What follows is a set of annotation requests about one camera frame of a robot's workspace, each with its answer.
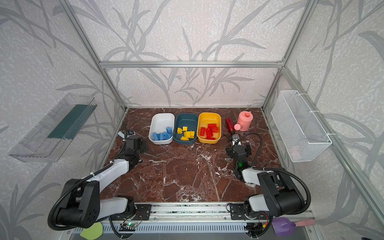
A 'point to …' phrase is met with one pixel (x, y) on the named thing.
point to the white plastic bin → (159, 122)
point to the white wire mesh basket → (300, 130)
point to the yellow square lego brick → (185, 128)
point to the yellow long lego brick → (184, 138)
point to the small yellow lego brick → (192, 134)
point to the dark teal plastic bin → (188, 120)
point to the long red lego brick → (215, 129)
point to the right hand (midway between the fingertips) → (239, 139)
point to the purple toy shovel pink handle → (283, 227)
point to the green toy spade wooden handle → (94, 232)
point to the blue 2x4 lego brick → (155, 136)
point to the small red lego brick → (211, 125)
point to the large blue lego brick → (161, 136)
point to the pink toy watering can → (244, 119)
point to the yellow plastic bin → (204, 119)
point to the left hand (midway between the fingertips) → (137, 138)
